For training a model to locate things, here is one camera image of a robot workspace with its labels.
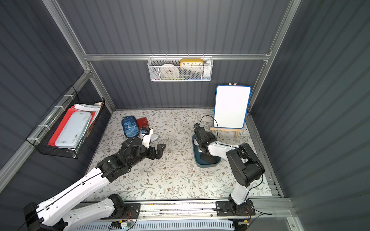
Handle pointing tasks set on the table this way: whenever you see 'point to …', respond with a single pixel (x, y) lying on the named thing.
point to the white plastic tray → (72, 129)
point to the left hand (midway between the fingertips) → (158, 143)
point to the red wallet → (142, 121)
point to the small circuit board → (119, 224)
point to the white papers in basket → (95, 107)
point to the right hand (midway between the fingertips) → (210, 133)
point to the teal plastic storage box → (200, 162)
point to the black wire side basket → (44, 136)
